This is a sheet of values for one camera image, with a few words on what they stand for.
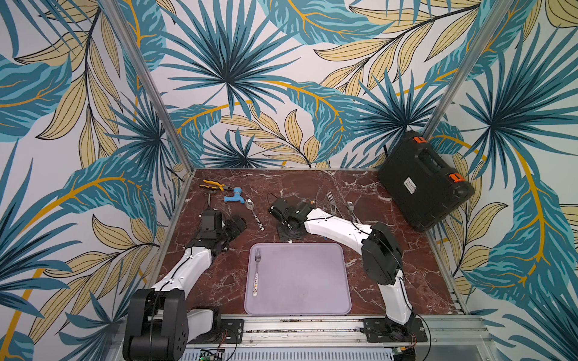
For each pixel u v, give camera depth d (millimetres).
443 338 730
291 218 650
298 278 837
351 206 1057
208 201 1057
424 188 903
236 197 1059
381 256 549
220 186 1101
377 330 737
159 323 402
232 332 735
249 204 1034
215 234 668
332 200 1072
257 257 900
